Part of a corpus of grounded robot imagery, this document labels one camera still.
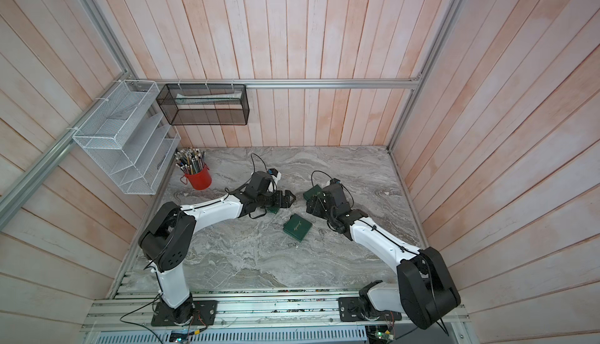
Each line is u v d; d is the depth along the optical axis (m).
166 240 0.49
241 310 0.75
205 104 1.04
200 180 1.01
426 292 0.41
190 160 0.93
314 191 1.01
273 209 0.84
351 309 0.72
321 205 0.78
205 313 0.73
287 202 0.83
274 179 0.77
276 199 0.83
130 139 0.73
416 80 0.93
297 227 0.89
